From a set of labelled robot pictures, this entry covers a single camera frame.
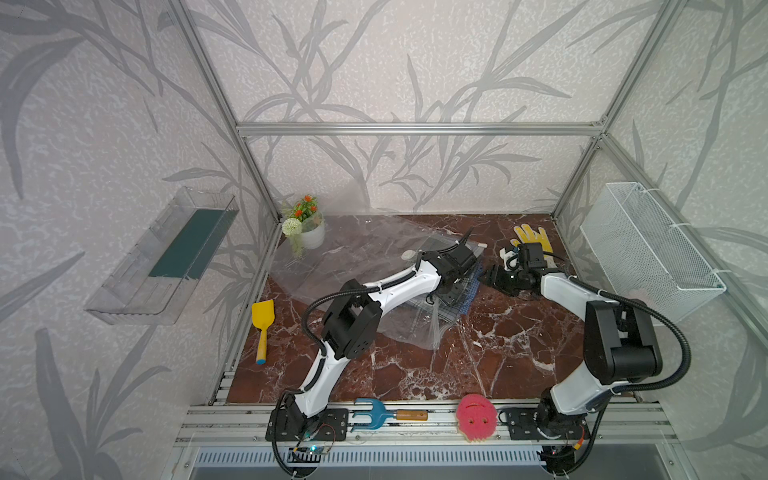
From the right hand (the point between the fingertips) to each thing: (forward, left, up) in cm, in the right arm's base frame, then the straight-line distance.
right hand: (484, 277), depth 95 cm
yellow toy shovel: (-10, +70, -5) cm, 71 cm away
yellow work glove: (+22, -22, -5) cm, 31 cm away
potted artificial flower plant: (+16, +59, +8) cm, 61 cm away
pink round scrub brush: (-38, +8, -3) cm, 39 cm away
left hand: (-4, +13, 0) cm, 14 cm away
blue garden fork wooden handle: (-38, +32, -4) cm, 50 cm away
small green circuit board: (-44, +48, -6) cm, 65 cm away
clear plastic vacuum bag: (+17, +39, -7) cm, 43 cm away
